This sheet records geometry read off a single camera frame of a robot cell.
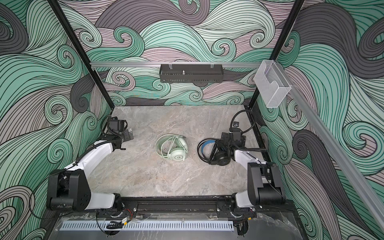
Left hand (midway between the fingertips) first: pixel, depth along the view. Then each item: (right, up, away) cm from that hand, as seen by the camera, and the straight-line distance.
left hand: (122, 133), depth 88 cm
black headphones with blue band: (+54, -13, +5) cm, 56 cm away
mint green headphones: (+30, -9, 0) cm, 31 cm away
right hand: (+69, -1, +5) cm, 69 cm away
